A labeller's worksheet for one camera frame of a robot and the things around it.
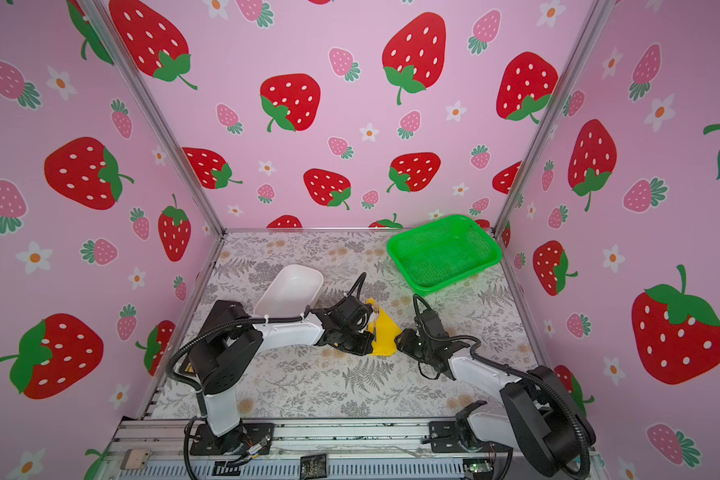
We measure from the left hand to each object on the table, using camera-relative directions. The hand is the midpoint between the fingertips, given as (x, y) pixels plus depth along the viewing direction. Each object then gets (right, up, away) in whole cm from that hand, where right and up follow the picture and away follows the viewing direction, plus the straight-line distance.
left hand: (376, 351), depth 88 cm
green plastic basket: (+26, +30, +27) cm, 48 cm away
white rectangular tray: (-29, +17, +15) cm, 37 cm away
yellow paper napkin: (+3, +5, +6) cm, 8 cm away
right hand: (+6, +3, +1) cm, 7 cm away
